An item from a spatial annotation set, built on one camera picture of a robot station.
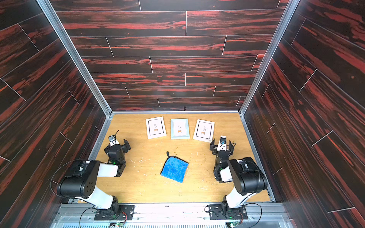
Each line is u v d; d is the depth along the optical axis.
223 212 0.66
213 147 0.83
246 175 0.47
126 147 0.76
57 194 0.45
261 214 0.68
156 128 1.10
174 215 0.72
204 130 1.08
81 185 0.45
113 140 0.77
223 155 0.70
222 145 0.75
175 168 0.88
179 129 1.08
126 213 0.73
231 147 0.82
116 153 0.70
